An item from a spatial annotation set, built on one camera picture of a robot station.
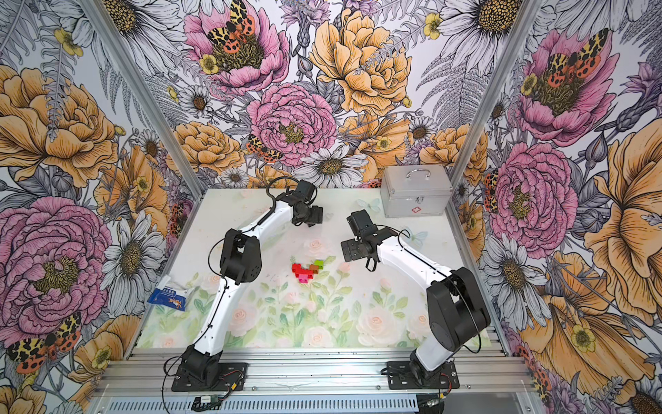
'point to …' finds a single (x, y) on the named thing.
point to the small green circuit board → (212, 398)
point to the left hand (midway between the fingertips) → (311, 221)
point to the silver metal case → (415, 191)
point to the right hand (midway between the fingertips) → (361, 251)
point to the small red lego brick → (296, 267)
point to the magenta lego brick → (303, 279)
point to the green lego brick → (320, 263)
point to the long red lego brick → (304, 271)
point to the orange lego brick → (314, 267)
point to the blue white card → (171, 297)
